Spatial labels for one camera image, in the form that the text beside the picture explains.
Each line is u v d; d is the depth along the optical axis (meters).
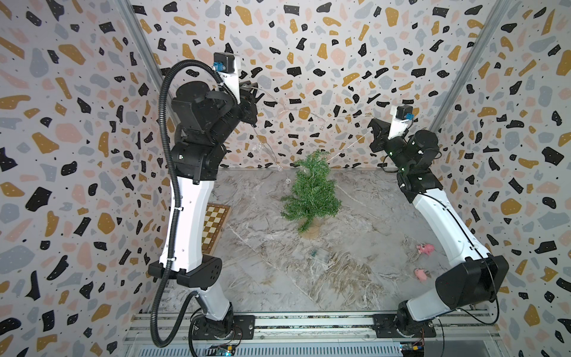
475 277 0.42
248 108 0.49
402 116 0.56
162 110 0.33
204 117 0.37
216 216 1.00
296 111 1.00
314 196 0.76
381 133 0.64
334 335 0.73
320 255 0.91
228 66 0.41
